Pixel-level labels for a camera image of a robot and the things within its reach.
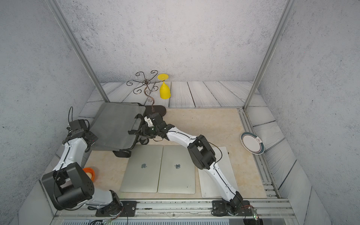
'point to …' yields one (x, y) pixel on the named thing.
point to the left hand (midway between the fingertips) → (90, 138)
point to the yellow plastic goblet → (164, 91)
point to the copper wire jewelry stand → (150, 108)
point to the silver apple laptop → (142, 170)
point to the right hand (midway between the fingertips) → (136, 135)
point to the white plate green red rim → (252, 143)
